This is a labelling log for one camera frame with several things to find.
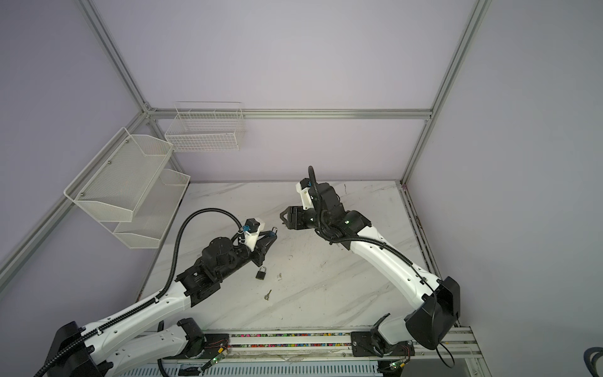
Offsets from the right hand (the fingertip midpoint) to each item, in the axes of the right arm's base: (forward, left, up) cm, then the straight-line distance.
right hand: (285, 214), depth 72 cm
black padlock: (-7, +12, -29) cm, 32 cm away
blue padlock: (-4, +4, -5) cm, 7 cm away
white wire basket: (+41, +36, +6) cm, 55 cm away
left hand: (-4, +5, -5) cm, 8 cm away
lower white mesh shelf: (+12, +56, -16) cm, 60 cm away
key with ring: (-16, +8, -29) cm, 34 cm away
